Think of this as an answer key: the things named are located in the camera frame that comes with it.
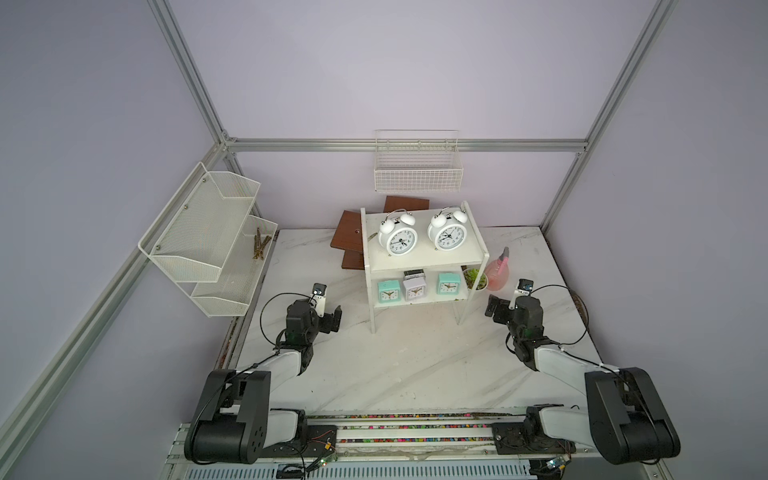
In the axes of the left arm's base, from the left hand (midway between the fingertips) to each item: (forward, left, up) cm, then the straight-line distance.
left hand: (322, 306), depth 92 cm
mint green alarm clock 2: (-2, -37, +14) cm, 40 cm away
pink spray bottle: (+8, -55, +6) cm, 56 cm away
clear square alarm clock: (+1, -28, +15) cm, 32 cm away
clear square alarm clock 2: (-3, -28, +14) cm, 32 cm away
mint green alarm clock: (-4, -21, +14) cm, 26 cm away
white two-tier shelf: (-3, -29, +28) cm, 40 cm away
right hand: (+1, -58, +1) cm, 58 cm away
